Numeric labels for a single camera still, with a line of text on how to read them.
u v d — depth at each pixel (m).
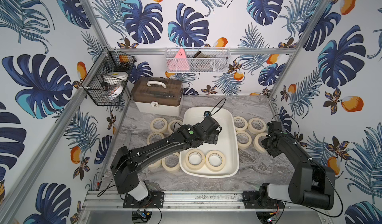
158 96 1.00
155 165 0.84
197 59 0.92
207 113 0.68
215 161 0.86
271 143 0.66
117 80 0.80
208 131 0.57
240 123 1.03
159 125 1.06
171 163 0.86
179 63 0.90
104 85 0.86
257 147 0.85
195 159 0.87
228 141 0.96
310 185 0.42
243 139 0.97
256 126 1.03
